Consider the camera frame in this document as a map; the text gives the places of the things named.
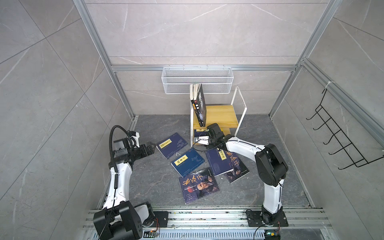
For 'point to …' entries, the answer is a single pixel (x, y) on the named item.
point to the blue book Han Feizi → (188, 162)
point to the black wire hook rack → (348, 148)
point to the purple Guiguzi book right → (239, 168)
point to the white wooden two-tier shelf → (223, 115)
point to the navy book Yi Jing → (197, 134)
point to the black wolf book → (199, 107)
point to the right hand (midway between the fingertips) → (206, 135)
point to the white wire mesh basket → (216, 80)
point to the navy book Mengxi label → (218, 161)
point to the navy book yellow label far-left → (171, 145)
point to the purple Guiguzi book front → (198, 185)
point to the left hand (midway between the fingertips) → (147, 144)
